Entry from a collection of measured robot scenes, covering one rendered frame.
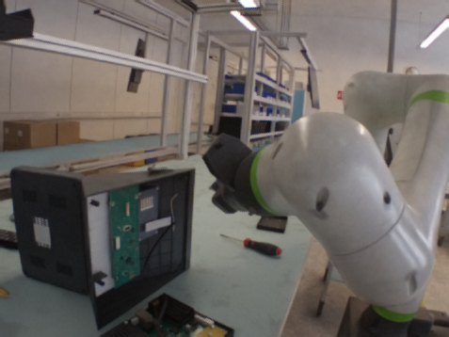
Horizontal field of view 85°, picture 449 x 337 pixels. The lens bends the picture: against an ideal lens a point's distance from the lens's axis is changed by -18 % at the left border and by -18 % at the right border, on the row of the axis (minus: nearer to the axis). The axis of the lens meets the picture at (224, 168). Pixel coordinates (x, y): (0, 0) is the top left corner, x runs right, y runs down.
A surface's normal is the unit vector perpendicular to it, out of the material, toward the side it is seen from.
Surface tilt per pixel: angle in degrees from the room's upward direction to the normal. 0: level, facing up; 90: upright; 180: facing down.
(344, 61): 90
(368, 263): 103
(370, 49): 90
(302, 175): 91
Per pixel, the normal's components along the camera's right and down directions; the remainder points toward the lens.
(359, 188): 0.06, 0.20
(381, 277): -0.40, 0.30
